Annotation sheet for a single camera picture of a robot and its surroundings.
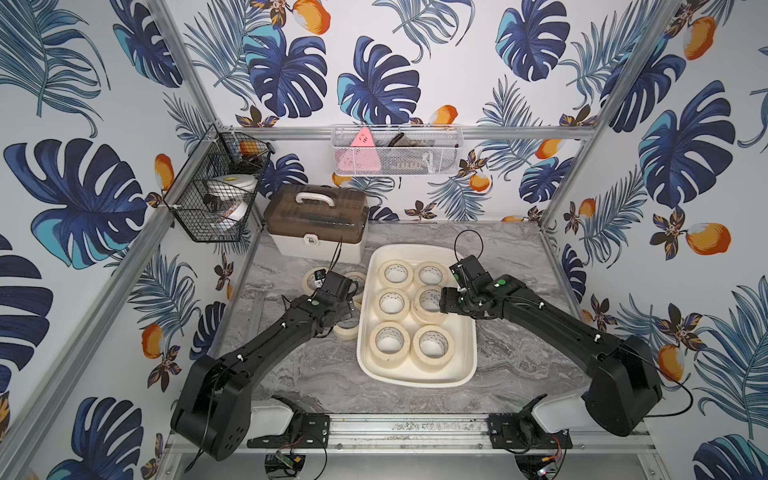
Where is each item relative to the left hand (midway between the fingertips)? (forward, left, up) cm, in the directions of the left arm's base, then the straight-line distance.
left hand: (338, 304), depth 86 cm
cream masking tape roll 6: (+5, -26, -5) cm, 27 cm away
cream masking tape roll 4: (+18, -28, -8) cm, 35 cm away
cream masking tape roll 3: (+19, -16, -9) cm, 26 cm away
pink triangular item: (+36, -4, +25) cm, 44 cm away
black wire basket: (+26, +43, +13) cm, 52 cm away
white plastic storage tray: (-13, -36, -9) cm, 40 cm away
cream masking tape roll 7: (-7, -15, -10) cm, 20 cm away
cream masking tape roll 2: (-5, -2, -8) cm, 10 cm away
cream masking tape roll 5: (+7, -15, -10) cm, 19 cm away
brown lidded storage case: (+24, +10, +9) cm, 27 cm away
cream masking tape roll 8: (-8, -28, -8) cm, 30 cm away
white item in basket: (+18, +28, +24) cm, 42 cm away
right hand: (+2, -32, +2) cm, 32 cm away
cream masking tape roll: (+14, -5, -7) cm, 16 cm away
